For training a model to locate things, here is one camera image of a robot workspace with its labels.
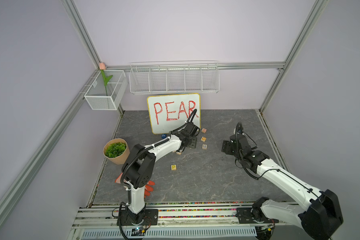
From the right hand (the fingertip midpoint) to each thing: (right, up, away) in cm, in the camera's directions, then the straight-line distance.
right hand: (229, 142), depth 83 cm
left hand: (-22, -1, +9) cm, 24 cm away
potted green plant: (-64, -5, +1) cm, 65 cm away
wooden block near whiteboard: (-11, +6, +25) cm, 28 cm away
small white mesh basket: (-72, +31, +6) cm, 78 cm away
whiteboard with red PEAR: (-37, +18, +16) cm, 44 cm away
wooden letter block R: (-13, -5, +16) cm, 21 cm away
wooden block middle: (-13, 0, +19) cm, 23 cm away
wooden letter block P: (-32, -16, +6) cm, 36 cm away
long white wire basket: (-32, +41, +14) cm, 54 cm away
